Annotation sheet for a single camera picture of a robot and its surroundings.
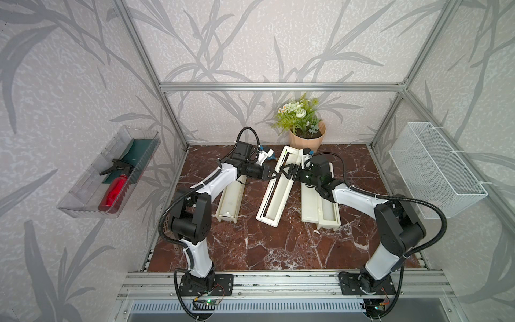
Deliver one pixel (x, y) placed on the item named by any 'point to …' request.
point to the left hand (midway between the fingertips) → (277, 175)
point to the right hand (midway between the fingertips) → (283, 168)
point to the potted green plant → (300, 117)
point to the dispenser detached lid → (277, 196)
